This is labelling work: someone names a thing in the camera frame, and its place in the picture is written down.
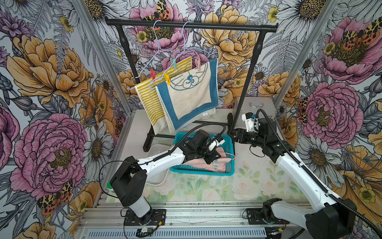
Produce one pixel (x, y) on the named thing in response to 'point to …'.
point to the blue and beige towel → (191, 98)
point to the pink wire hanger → (231, 154)
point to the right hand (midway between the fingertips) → (229, 136)
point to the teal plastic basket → (230, 165)
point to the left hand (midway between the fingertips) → (216, 158)
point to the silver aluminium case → (252, 104)
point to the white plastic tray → (159, 179)
